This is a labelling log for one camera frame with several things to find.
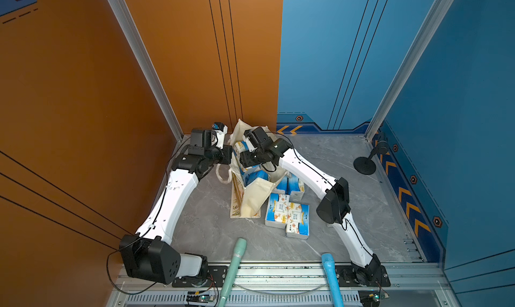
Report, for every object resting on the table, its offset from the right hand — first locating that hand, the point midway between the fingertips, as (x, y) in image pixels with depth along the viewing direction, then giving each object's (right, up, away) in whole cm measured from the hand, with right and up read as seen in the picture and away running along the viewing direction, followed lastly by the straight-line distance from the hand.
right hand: (246, 158), depth 88 cm
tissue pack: (+13, -21, -5) cm, 26 cm away
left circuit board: (-15, -49, -17) cm, 54 cm away
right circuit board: (+46, -49, -18) cm, 69 cm away
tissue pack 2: (+21, -27, -9) cm, 35 cm away
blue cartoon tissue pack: (+2, -7, +3) cm, 8 cm away
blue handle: (+32, -37, -14) cm, 51 cm away
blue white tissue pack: (+9, -8, +1) cm, 12 cm away
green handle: (-2, -34, -10) cm, 36 cm away
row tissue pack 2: (+17, -12, +1) cm, 21 cm away
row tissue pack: (-2, +5, -3) cm, 6 cm away
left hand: (-5, +5, -9) cm, 11 cm away
